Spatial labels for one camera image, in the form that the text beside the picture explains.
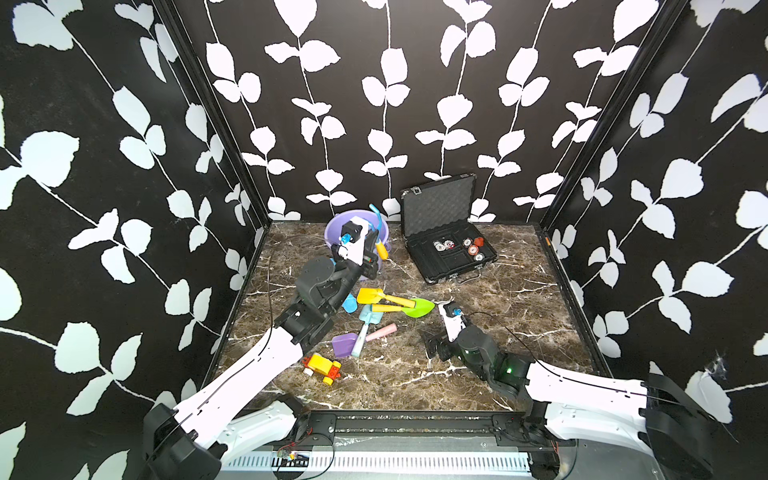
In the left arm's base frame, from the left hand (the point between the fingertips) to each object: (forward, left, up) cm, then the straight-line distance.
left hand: (373, 225), depth 65 cm
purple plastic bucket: (+24, 0, -24) cm, 34 cm away
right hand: (-10, -14, -27) cm, 32 cm away
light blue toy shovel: (-3, +4, -39) cm, 39 cm away
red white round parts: (+25, -37, -39) cm, 59 cm away
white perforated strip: (-42, -30, -40) cm, 65 cm away
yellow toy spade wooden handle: (+5, +1, -38) cm, 38 cm away
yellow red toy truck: (-19, +13, -36) cm, 43 cm away
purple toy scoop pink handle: (-11, +10, -39) cm, 42 cm away
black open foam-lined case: (+31, -24, -36) cm, 53 cm away
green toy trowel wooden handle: (0, -14, -39) cm, 41 cm away
